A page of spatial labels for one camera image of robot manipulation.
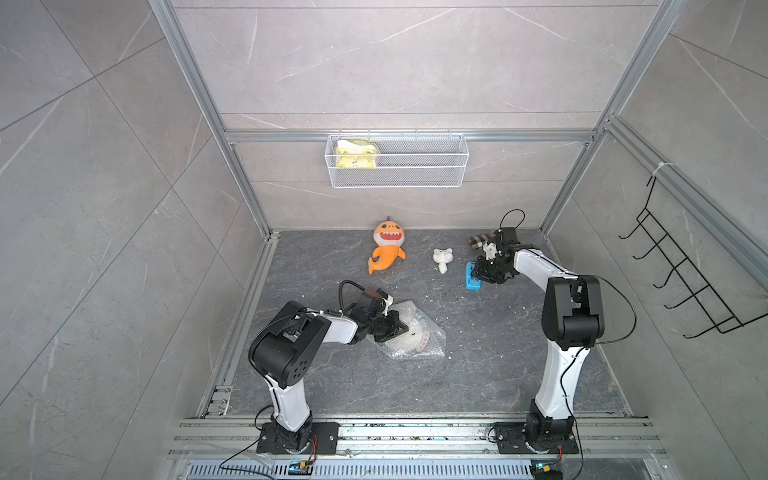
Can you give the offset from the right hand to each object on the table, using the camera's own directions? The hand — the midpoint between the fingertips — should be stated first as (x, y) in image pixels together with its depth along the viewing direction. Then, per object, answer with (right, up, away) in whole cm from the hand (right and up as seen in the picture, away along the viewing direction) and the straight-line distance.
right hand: (476, 273), depth 102 cm
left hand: (-23, -16, -10) cm, 30 cm away
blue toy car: (-1, -4, 0) cm, 4 cm away
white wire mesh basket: (-24, +39, -1) cm, 46 cm away
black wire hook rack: (+37, +5, -34) cm, 51 cm away
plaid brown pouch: (+4, +12, +12) cm, 17 cm away
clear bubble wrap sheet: (-24, -11, -11) cm, 29 cm away
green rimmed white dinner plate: (-23, -20, -13) cm, 33 cm away
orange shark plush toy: (-30, +12, +6) cm, 33 cm away
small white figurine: (-11, +5, +6) cm, 13 cm away
